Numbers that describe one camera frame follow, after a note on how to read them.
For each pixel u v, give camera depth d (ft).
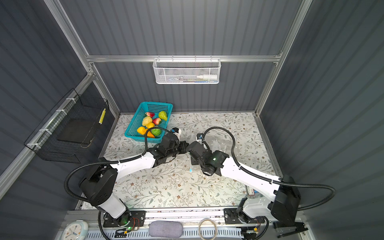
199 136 2.23
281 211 1.49
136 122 3.57
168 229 2.23
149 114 3.79
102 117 2.72
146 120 3.63
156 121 3.64
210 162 1.73
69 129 2.45
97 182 1.48
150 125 3.56
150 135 3.41
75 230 2.27
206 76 2.99
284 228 2.28
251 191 2.64
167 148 2.24
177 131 2.62
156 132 3.33
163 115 3.68
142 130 3.45
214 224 2.32
